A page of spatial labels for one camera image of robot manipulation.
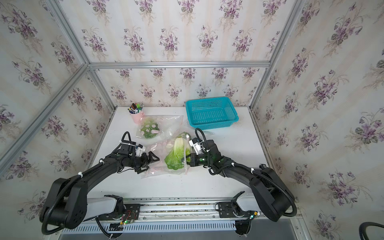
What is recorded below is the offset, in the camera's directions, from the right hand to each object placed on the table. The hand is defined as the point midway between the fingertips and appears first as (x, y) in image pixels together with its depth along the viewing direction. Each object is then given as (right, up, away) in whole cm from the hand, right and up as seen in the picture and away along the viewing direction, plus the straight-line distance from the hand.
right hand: (185, 161), depth 79 cm
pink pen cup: (-35, +24, +26) cm, 49 cm away
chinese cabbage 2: (-3, +3, -1) cm, 5 cm away
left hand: (-18, -3, +6) cm, 19 cm away
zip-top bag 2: (-15, +5, +7) cm, 17 cm away
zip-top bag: (-19, +18, +19) cm, 32 cm away
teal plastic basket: (+20, +28, +39) cm, 52 cm away
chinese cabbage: (-23, +16, +14) cm, 31 cm away
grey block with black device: (+45, -5, +7) cm, 46 cm away
